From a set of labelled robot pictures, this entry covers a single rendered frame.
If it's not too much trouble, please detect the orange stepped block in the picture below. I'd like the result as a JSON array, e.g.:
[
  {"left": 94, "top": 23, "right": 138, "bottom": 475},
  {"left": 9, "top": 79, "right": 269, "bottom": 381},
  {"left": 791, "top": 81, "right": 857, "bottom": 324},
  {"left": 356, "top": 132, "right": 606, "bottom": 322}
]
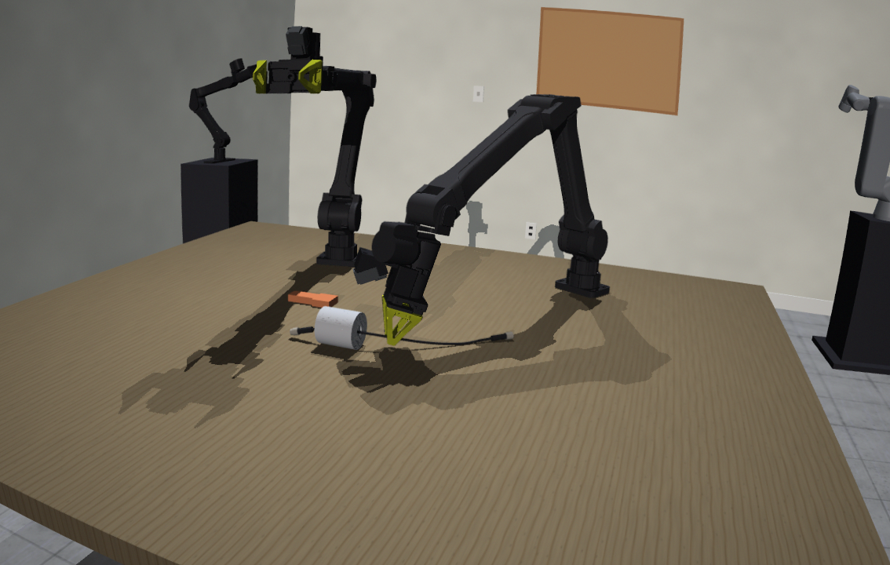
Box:
[{"left": 288, "top": 291, "right": 338, "bottom": 308}]

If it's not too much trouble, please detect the white cylinder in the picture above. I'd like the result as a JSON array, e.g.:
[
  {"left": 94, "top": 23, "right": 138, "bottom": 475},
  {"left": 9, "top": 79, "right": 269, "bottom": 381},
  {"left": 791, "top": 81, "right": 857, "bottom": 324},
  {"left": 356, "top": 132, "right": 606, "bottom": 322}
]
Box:
[{"left": 315, "top": 306, "right": 367, "bottom": 350}]

